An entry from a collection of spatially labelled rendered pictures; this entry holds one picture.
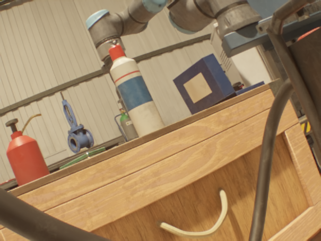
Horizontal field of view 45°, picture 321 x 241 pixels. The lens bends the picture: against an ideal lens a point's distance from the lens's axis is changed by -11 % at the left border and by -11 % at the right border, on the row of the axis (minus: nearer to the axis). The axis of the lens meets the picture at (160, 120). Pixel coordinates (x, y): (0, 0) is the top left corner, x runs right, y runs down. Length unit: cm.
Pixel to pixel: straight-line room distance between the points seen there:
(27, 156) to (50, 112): 810
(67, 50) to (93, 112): 153
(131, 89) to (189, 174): 24
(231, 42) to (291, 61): 75
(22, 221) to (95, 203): 48
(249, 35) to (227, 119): 60
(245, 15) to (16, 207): 130
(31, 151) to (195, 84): 46
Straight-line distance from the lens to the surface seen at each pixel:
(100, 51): 139
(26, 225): 34
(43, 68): 927
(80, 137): 589
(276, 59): 173
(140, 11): 140
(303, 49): 78
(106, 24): 141
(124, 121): 859
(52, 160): 541
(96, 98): 923
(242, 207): 99
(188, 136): 92
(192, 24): 170
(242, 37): 152
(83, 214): 80
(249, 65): 187
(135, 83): 98
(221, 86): 103
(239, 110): 101
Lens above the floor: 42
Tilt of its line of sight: 4 degrees up
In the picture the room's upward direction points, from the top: 25 degrees counter-clockwise
